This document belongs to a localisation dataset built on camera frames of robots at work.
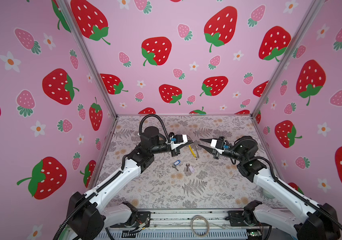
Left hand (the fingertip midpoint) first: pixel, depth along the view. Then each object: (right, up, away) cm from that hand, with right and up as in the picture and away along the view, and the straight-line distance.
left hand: (190, 139), depth 66 cm
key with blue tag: (-6, -17, +29) cm, 34 cm away
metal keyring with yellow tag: (+1, -5, -1) cm, 5 cm away
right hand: (+5, 0, +1) cm, 5 cm away
